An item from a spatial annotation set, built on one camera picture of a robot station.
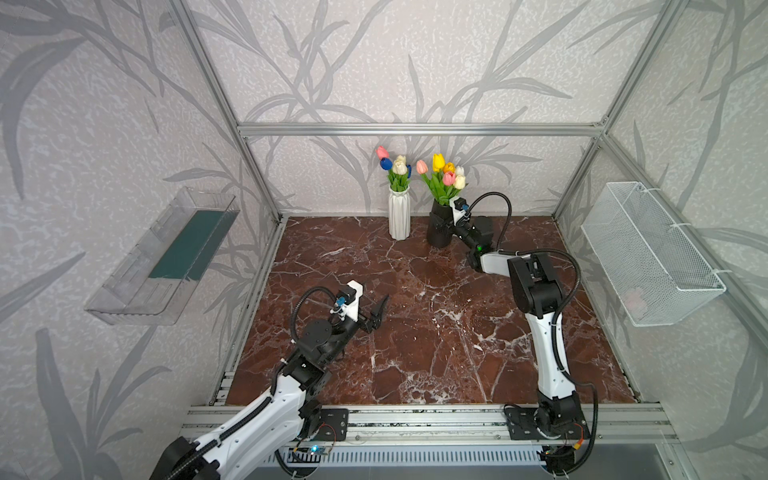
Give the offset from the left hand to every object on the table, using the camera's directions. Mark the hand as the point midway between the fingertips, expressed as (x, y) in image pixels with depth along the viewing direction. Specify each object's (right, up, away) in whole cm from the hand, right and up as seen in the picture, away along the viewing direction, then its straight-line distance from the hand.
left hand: (379, 281), depth 74 cm
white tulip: (+5, +32, +13) cm, 35 cm away
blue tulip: (+1, +33, +15) cm, 36 cm away
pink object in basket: (+63, -5, -1) cm, 63 cm away
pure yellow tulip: (+16, +33, +11) cm, 38 cm away
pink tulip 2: (+11, +33, +17) cm, 39 cm away
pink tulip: (-1, +38, +18) cm, 42 cm away
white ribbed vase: (+4, +20, +28) cm, 34 cm away
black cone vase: (+19, +20, +22) cm, 35 cm away
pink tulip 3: (+19, +28, +10) cm, 35 cm away
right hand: (+20, +25, +28) cm, 43 cm away
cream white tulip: (+5, +36, +20) cm, 42 cm away
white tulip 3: (+24, +32, +19) cm, 44 cm away
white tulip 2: (+23, +27, +12) cm, 37 cm away
